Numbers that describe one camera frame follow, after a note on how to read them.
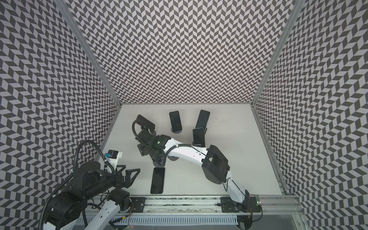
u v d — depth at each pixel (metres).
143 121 0.96
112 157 0.53
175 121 0.96
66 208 0.39
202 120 0.92
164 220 0.69
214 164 0.49
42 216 0.39
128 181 0.54
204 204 0.75
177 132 0.96
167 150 0.53
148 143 0.60
